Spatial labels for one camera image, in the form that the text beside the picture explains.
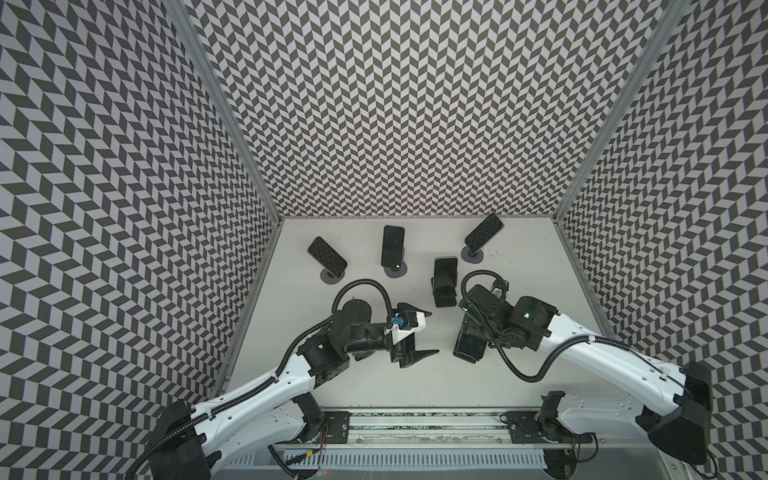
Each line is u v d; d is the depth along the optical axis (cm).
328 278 100
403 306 64
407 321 53
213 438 40
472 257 105
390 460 69
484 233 99
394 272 103
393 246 96
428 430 74
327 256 102
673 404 39
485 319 55
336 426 72
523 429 76
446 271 86
